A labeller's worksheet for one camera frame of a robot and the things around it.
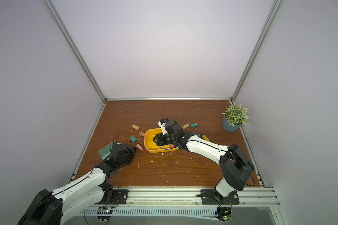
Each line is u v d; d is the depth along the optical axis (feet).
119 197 2.39
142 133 3.18
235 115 2.88
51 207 1.32
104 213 2.34
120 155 2.18
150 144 3.11
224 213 2.23
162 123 2.46
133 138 3.11
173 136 2.07
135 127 3.31
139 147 2.94
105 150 2.95
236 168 1.40
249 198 2.41
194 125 3.33
